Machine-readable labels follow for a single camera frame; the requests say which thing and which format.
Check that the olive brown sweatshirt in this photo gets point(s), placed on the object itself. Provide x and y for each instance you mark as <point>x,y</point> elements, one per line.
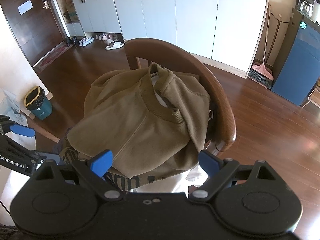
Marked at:
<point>154,124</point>

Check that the brown wooden armchair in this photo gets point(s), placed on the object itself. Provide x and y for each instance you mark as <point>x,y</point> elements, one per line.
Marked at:
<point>221,130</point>

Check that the dark wooden door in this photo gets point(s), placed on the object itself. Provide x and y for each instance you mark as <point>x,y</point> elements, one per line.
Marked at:
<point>34,27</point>

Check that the blue appliance cabinet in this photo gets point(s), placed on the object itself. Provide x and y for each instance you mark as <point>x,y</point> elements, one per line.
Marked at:
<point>296,67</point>

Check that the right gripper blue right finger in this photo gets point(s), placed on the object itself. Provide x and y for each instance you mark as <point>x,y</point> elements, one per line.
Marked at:
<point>220,174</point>

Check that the pink broom and dustpan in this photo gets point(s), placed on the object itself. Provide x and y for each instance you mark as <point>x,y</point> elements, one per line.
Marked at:
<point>259,73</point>

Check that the white sneakers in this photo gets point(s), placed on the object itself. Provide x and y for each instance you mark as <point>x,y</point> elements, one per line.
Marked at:
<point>86,41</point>

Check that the patterned door mat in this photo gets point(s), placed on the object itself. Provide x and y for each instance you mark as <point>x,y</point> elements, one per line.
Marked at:
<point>51,57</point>

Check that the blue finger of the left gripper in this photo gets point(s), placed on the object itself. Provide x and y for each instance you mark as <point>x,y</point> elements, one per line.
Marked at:
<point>22,130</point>

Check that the white slipper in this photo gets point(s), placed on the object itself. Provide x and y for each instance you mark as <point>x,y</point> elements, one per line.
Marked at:
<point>114,45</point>

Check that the white cabinet wall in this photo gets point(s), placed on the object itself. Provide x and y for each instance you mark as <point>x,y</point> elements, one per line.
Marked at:
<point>222,33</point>

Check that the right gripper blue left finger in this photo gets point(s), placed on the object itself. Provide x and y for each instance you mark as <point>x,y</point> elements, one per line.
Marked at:
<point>91,175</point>

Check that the teal trash bin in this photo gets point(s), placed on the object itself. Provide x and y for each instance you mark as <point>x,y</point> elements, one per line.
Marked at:
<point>37,102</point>

